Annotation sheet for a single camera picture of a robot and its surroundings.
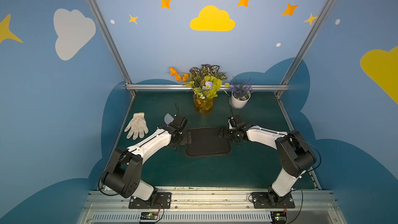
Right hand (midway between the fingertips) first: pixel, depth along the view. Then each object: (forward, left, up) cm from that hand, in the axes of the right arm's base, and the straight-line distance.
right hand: (224, 134), depth 96 cm
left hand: (-7, +25, +4) cm, 26 cm away
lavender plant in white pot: (+23, -9, +14) cm, 29 cm away
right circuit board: (-41, -24, -4) cm, 48 cm away
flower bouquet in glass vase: (+22, +14, +22) cm, 34 cm away
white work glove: (+3, +57, -1) cm, 58 cm away
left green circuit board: (-45, +37, -3) cm, 58 cm away
